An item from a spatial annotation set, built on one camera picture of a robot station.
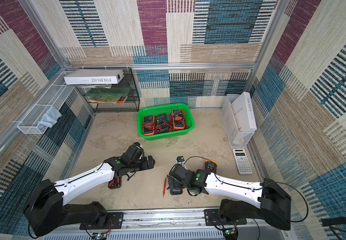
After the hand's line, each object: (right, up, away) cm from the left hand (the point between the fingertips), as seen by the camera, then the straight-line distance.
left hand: (149, 162), depth 85 cm
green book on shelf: (-27, +39, +9) cm, 49 cm away
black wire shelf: (-20, +36, +38) cm, 56 cm away
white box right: (+56, +29, +9) cm, 64 cm away
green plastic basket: (+8, +33, +34) cm, 48 cm away
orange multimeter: (-3, +21, +17) cm, 27 cm away
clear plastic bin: (+54, +12, +11) cm, 57 cm away
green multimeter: (+6, +22, +15) cm, 27 cm away
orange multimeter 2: (+17, +26, +20) cm, 37 cm away
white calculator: (+55, -3, +4) cm, 55 cm away
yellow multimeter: (+35, -3, +3) cm, 35 cm away
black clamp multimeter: (+14, -13, -6) cm, 20 cm away
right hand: (+15, -7, -5) cm, 17 cm away
